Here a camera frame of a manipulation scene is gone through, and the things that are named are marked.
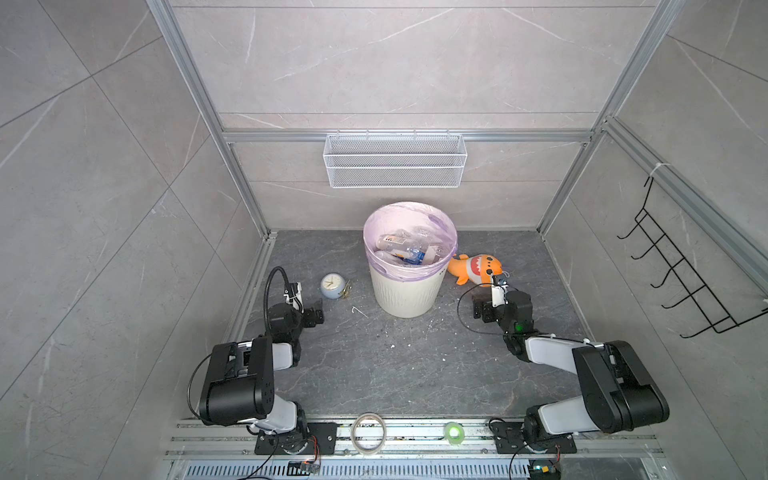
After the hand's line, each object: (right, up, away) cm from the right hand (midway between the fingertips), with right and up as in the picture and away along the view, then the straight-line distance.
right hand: (488, 291), depth 94 cm
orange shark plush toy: (-2, +7, +4) cm, 8 cm away
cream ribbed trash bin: (-27, -1, -9) cm, 28 cm away
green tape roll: (-15, -34, -19) cm, 42 cm away
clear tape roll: (-37, -35, -18) cm, 54 cm away
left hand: (-59, -1, -1) cm, 59 cm away
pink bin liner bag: (-19, +20, -4) cm, 28 cm away
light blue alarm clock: (-51, +2, +4) cm, 51 cm away
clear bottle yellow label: (-30, +15, -8) cm, 35 cm away
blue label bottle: (-25, +11, -9) cm, 29 cm away
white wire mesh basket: (-31, +44, +7) cm, 54 cm away
